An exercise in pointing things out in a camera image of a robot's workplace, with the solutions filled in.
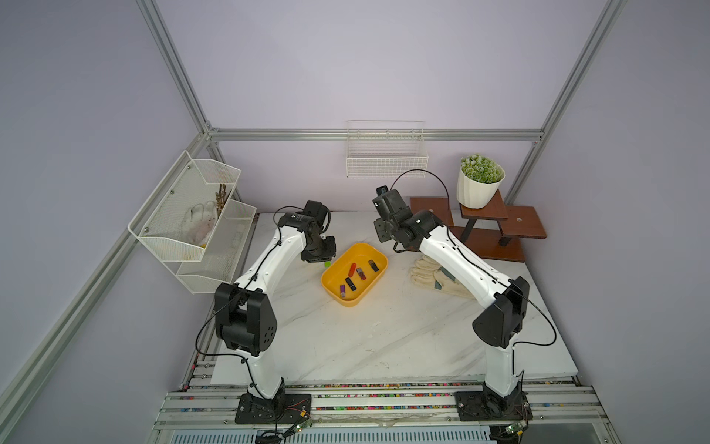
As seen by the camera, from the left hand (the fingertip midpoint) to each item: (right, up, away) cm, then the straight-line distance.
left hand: (328, 259), depth 87 cm
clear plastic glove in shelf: (-36, +12, -9) cm, 39 cm away
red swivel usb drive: (+10, -6, +14) cm, 19 cm away
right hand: (+20, +11, -2) cm, 23 cm away
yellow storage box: (+10, +1, +18) cm, 21 cm away
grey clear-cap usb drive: (+15, -4, +17) cm, 23 cm away
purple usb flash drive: (+4, -12, +10) cm, 16 cm away
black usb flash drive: (+7, -10, +11) cm, 16 cm away
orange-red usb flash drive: (+7, -5, +15) cm, 17 cm away
